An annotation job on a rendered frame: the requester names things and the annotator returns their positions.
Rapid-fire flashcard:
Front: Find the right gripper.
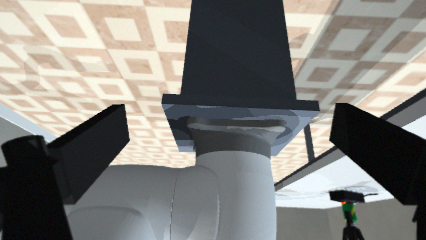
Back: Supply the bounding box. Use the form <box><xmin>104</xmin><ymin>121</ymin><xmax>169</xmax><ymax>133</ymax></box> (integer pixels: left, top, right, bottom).
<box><xmin>342</xmin><ymin>211</ymin><xmax>365</xmax><ymax>240</ymax></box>

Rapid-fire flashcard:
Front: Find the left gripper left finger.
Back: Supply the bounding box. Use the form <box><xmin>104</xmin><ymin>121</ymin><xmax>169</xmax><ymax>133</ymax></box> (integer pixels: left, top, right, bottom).
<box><xmin>0</xmin><ymin>104</ymin><xmax>130</xmax><ymax>240</ymax></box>

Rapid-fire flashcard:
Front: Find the green drink can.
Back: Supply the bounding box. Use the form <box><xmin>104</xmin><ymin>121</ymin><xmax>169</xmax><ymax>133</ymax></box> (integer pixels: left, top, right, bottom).
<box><xmin>341</xmin><ymin>203</ymin><xmax>357</xmax><ymax>223</ymax></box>

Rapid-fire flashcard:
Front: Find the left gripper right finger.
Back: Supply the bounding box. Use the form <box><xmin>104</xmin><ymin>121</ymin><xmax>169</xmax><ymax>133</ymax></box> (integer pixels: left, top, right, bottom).
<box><xmin>329</xmin><ymin>103</ymin><xmax>426</xmax><ymax>240</ymax></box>

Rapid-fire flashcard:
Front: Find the black power strip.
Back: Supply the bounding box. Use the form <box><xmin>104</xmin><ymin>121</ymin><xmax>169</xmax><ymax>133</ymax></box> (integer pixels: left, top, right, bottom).
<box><xmin>329</xmin><ymin>190</ymin><xmax>379</xmax><ymax>204</ymax></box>

